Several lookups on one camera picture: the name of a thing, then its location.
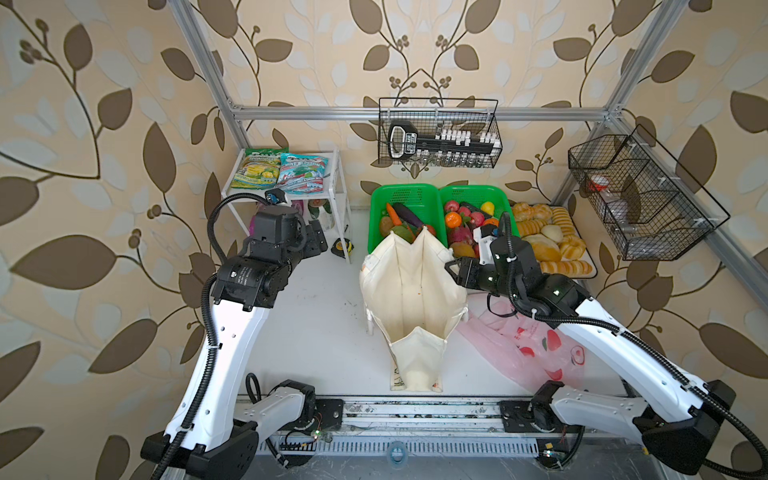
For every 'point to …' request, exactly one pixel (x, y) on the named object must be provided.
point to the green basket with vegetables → (422, 199)
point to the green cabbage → (404, 233)
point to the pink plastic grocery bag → (534, 353)
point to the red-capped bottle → (599, 184)
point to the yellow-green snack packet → (260, 168)
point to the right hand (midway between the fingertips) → (452, 269)
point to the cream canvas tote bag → (416, 293)
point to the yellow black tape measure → (338, 247)
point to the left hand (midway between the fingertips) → (310, 229)
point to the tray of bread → (556, 238)
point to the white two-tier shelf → (334, 189)
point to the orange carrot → (393, 214)
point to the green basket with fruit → (465, 207)
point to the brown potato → (386, 224)
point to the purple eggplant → (408, 215)
